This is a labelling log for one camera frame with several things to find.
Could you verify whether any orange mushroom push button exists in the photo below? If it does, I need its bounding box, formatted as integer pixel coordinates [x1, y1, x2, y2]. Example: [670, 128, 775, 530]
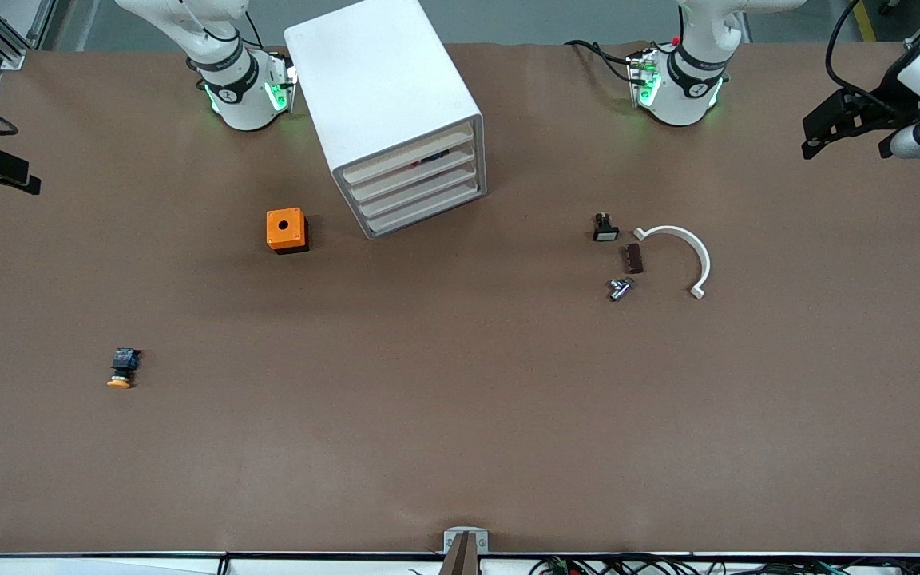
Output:
[106, 347, 142, 391]

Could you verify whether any orange button box with hole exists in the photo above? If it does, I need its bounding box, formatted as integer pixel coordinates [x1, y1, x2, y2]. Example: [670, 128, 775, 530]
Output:
[265, 208, 309, 255]

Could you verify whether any white half-ring pipe clamp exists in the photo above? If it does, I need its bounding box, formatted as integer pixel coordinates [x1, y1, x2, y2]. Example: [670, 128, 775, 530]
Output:
[633, 225, 712, 301]

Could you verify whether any black cable tangle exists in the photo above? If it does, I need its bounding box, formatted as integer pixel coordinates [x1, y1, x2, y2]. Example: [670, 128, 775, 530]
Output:
[528, 555, 920, 575]

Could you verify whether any grey metal bracket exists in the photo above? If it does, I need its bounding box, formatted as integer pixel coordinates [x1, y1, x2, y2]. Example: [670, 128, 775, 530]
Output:
[443, 527, 490, 555]

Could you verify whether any brown pointed post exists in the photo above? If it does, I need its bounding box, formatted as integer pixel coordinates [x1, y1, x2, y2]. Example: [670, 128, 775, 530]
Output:
[438, 533, 481, 575]

